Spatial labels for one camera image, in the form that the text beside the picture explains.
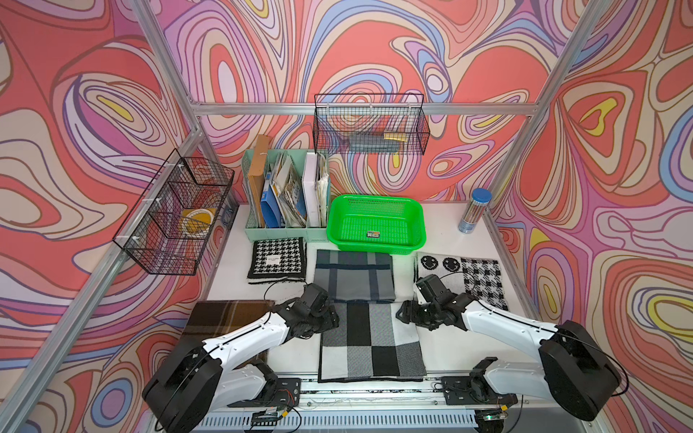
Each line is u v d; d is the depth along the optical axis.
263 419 0.73
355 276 0.95
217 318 0.84
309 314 0.65
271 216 0.98
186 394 0.40
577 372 0.41
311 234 1.05
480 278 0.91
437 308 0.66
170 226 0.80
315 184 0.91
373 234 1.08
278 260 0.97
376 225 1.12
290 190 0.97
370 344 0.80
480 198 0.96
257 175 0.84
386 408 0.72
